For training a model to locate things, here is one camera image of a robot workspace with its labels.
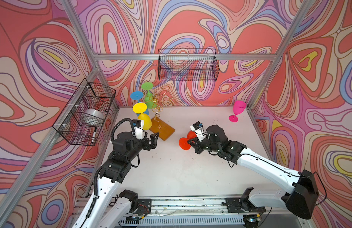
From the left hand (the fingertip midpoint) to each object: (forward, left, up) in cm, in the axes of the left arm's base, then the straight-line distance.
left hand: (152, 131), depth 69 cm
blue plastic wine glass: (+22, +10, +4) cm, 25 cm away
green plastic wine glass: (+22, +4, +2) cm, 23 cm away
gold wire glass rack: (+24, +1, -8) cm, 25 cm away
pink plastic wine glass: (+31, -57, -15) cm, 67 cm away
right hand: (-2, -19, -10) cm, 22 cm away
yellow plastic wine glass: (+12, +6, +4) cm, 14 cm away
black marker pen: (0, +31, -4) cm, 31 cm away
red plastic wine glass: (-1, -16, -9) cm, 18 cm away
